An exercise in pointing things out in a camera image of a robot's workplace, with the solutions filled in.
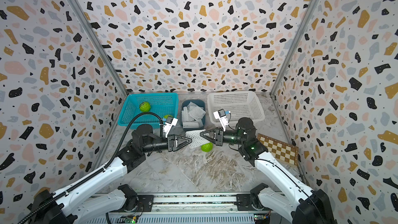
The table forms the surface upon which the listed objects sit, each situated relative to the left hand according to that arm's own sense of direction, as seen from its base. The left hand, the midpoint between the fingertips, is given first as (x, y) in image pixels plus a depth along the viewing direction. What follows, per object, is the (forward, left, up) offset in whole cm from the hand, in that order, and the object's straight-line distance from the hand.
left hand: (190, 142), depth 66 cm
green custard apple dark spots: (+38, +36, -21) cm, 56 cm away
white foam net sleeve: (+2, -3, -1) cm, 3 cm away
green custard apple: (+8, -7, -22) cm, 24 cm away
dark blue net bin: (+42, -3, -22) cm, 47 cm away
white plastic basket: (+46, -33, -28) cm, 63 cm away
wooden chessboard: (+7, -50, -25) cm, 56 cm away
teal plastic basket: (+42, +44, -22) cm, 65 cm away
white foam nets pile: (+29, +2, -21) cm, 36 cm away
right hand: (+1, -5, +2) cm, 6 cm away
